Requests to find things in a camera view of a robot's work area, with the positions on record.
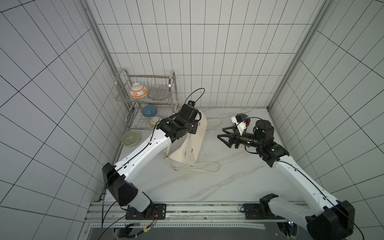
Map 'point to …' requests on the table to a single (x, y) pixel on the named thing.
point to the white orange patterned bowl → (138, 90)
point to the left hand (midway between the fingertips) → (188, 125)
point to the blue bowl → (149, 111)
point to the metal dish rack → (135, 119)
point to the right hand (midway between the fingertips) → (215, 134)
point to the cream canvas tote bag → (182, 151)
